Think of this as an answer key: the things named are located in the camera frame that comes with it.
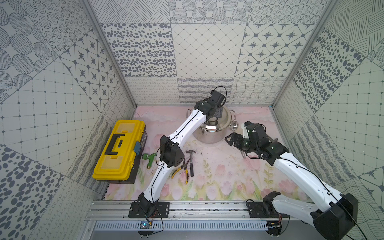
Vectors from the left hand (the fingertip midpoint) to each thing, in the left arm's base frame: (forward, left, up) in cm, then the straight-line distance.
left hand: (213, 107), depth 89 cm
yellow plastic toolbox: (-32, +48, -5) cm, 58 cm away
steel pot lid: (-6, -2, -9) cm, 11 cm away
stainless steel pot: (-8, 0, -17) cm, 19 cm away
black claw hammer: (-26, +13, -23) cm, 37 cm away
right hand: (-22, -8, -4) cm, 24 cm away
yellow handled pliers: (-28, +17, -22) cm, 40 cm away
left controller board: (-59, +34, -25) cm, 72 cm away
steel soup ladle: (+1, -16, -18) cm, 24 cm away
